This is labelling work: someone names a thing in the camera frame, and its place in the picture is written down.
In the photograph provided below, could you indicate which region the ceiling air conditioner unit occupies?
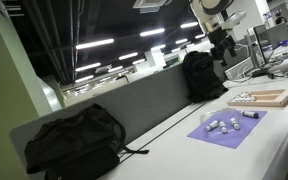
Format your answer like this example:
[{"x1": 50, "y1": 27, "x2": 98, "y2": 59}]
[{"x1": 132, "y1": 0, "x2": 172, "y2": 15}]

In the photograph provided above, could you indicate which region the white cable bundle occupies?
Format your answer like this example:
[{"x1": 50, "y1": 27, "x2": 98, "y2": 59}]
[{"x1": 226, "y1": 61, "x2": 254, "y2": 83}]

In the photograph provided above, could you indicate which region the purple mat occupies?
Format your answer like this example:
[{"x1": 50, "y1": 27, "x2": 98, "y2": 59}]
[{"x1": 186, "y1": 109, "x2": 268, "y2": 150}]

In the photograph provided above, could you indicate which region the grey desk divider panel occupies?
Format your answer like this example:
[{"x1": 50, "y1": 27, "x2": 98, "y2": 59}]
[{"x1": 8, "y1": 63, "x2": 198, "y2": 180}]

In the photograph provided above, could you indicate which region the long ceiling light tube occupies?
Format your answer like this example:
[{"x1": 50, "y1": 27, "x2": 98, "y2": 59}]
[
  {"x1": 150, "y1": 43, "x2": 167, "y2": 52},
  {"x1": 139, "y1": 27, "x2": 166, "y2": 38},
  {"x1": 74, "y1": 61, "x2": 102, "y2": 73},
  {"x1": 118, "y1": 51, "x2": 139, "y2": 61},
  {"x1": 75, "y1": 38, "x2": 115, "y2": 51},
  {"x1": 180, "y1": 21, "x2": 200, "y2": 30},
  {"x1": 74, "y1": 74, "x2": 95, "y2": 84}
]

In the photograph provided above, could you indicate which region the black duffel bag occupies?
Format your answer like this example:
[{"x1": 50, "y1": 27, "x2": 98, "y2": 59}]
[{"x1": 23, "y1": 102, "x2": 150, "y2": 180}]

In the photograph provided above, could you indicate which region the wooden tray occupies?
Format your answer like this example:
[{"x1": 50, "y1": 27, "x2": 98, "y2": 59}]
[{"x1": 226, "y1": 87, "x2": 288, "y2": 108}]

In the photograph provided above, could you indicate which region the computer monitor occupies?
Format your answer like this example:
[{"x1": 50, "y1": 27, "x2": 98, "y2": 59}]
[{"x1": 251, "y1": 23, "x2": 276, "y2": 66}]

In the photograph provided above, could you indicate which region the white bottles row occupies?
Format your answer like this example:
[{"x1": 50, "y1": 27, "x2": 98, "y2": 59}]
[{"x1": 233, "y1": 91, "x2": 258, "y2": 103}]

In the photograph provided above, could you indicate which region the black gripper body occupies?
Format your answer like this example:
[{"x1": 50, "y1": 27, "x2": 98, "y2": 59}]
[{"x1": 207, "y1": 27, "x2": 238, "y2": 56}]

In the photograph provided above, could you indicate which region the black backpack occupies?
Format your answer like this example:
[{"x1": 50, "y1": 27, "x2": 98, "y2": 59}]
[{"x1": 182, "y1": 50, "x2": 229, "y2": 103}]

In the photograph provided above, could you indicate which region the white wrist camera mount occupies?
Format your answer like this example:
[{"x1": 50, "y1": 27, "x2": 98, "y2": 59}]
[{"x1": 220, "y1": 11, "x2": 248, "y2": 31}]

